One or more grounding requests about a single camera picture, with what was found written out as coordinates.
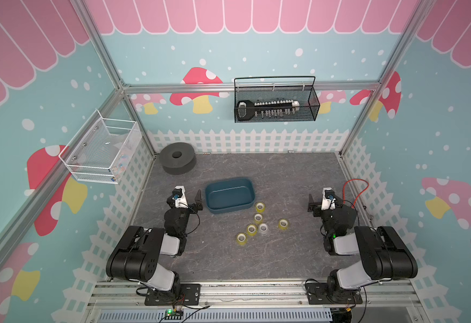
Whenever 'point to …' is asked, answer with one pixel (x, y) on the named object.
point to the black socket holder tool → (246, 110)
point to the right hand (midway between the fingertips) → (322, 193)
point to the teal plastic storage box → (227, 195)
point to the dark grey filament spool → (177, 158)
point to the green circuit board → (169, 312)
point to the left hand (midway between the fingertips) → (191, 192)
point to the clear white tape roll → (263, 227)
